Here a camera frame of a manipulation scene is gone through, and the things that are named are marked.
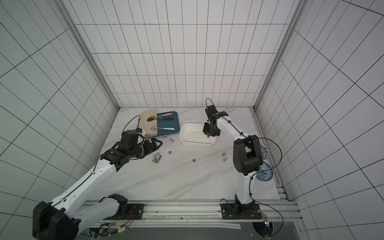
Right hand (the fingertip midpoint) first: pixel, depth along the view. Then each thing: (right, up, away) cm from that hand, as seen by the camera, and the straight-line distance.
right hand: (202, 132), depth 95 cm
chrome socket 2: (-21, -5, +6) cm, 23 cm away
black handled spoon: (-38, +10, +16) cm, 42 cm away
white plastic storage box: (-7, -3, +7) cm, 10 cm away
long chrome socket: (+3, -2, -3) cm, 4 cm away
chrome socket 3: (-21, -13, -2) cm, 25 cm away
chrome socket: (-26, -3, +6) cm, 27 cm away
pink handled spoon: (-26, +13, +21) cm, 36 cm away
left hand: (-27, -7, -15) cm, 32 cm away
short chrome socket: (+14, -13, -2) cm, 19 cm away
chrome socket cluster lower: (-29, -17, -5) cm, 34 cm away
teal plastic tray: (-25, +5, +15) cm, 30 cm away
